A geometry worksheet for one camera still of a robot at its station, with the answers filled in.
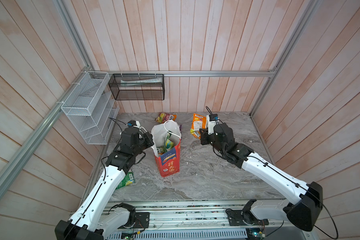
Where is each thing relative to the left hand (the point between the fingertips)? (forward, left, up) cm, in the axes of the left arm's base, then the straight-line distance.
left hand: (153, 138), depth 75 cm
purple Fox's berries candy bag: (+29, -15, -26) cm, 42 cm away
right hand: (+4, -24, +2) cm, 25 cm away
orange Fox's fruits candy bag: (+36, -1, -22) cm, 42 cm away
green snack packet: (+2, -7, -8) cm, 11 cm away
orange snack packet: (+6, -23, +6) cm, 24 cm away
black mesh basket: (+34, +12, +7) cm, 37 cm away
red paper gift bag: (-9, -8, -9) cm, 15 cm away
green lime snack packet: (-13, +16, -24) cm, 32 cm away
